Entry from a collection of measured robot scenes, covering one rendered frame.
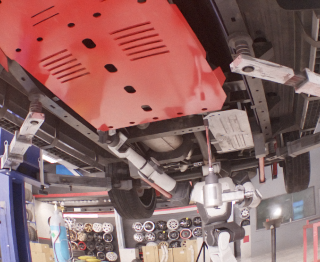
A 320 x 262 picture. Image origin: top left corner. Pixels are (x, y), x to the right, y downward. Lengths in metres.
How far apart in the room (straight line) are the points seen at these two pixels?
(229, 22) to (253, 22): 0.33
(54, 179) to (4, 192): 0.55
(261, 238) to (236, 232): 9.60
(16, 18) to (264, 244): 11.49
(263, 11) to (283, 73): 0.33
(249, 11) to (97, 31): 0.66
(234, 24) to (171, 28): 0.24
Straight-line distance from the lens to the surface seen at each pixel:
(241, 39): 1.28
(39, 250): 10.10
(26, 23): 1.17
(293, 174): 2.99
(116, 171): 3.20
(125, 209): 3.28
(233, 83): 1.82
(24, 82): 1.58
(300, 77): 1.38
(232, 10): 1.21
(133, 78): 1.52
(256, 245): 12.01
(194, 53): 1.38
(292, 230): 12.03
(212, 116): 1.96
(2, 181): 2.77
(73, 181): 2.87
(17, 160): 2.18
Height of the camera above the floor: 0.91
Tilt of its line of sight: 19 degrees up
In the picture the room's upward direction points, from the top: 5 degrees counter-clockwise
